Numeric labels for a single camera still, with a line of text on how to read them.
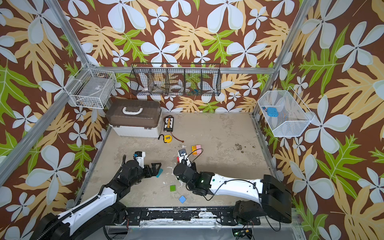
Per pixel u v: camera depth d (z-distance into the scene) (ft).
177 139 3.43
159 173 2.57
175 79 3.21
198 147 3.14
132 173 2.12
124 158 2.26
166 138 3.42
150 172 2.45
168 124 3.66
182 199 2.63
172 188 2.78
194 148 3.15
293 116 2.57
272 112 2.83
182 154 2.16
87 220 1.62
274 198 1.34
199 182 1.84
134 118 2.97
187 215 2.46
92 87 2.82
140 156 2.48
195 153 3.07
